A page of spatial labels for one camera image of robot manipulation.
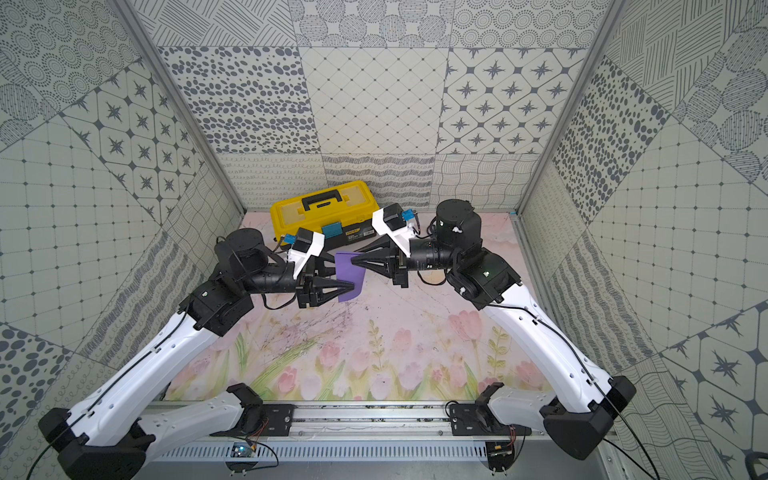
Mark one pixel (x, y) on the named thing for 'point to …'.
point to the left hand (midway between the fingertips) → (350, 267)
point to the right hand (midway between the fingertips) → (356, 259)
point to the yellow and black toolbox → (343, 213)
